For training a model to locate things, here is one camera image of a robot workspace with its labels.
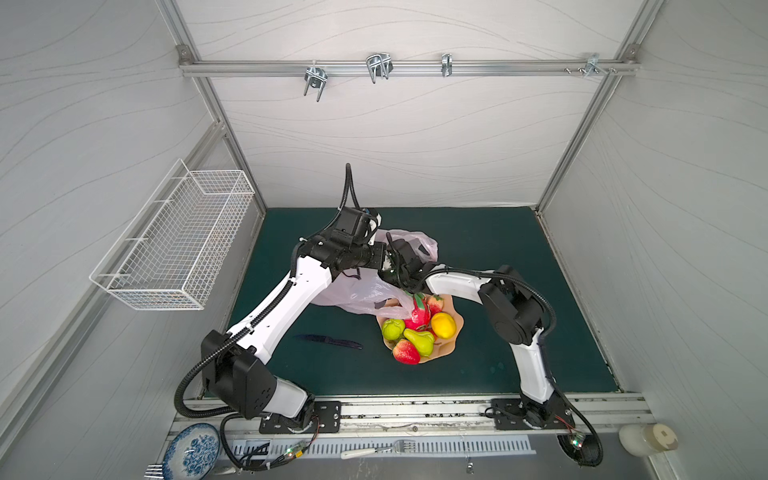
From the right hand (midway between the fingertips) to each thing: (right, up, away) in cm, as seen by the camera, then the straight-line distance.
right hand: (356, 281), depth 87 cm
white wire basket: (-41, +9, -18) cm, 46 cm away
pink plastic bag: (+3, 0, -12) cm, 13 cm away
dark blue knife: (-8, -18, +1) cm, 20 cm away
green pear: (+19, -15, -8) cm, 26 cm away
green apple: (+11, -12, -7) cm, 18 cm away
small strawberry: (+23, -7, +1) cm, 25 cm away
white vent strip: (-4, -38, -17) cm, 41 cm away
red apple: (+14, -16, -12) cm, 25 cm away
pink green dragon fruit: (+19, -9, -4) cm, 21 cm away
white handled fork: (+13, -39, -14) cm, 43 cm away
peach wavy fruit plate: (+25, -18, -5) cm, 31 cm away
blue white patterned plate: (-36, -37, -19) cm, 55 cm away
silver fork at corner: (-44, -40, -20) cm, 63 cm away
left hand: (+9, +10, -8) cm, 16 cm away
